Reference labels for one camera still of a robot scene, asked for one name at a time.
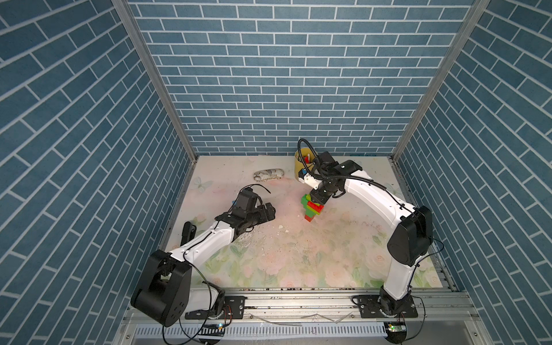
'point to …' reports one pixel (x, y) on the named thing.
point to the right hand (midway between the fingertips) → (317, 196)
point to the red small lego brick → (308, 218)
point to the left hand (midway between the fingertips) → (273, 213)
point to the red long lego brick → (318, 208)
